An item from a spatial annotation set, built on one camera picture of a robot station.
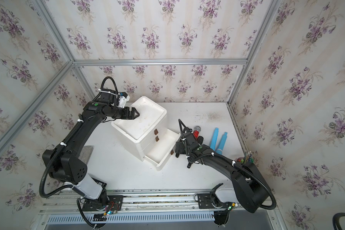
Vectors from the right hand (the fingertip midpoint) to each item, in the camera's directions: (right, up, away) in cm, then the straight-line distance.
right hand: (185, 146), depth 88 cm
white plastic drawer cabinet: (-20, +20, -7) cm, 29 cm away
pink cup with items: (+33, -4, -12) cm, 36 cm away
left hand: (-32, +20, -6) cm, 38 cm away
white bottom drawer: (-16, -9, -8) cm, 20 cm away
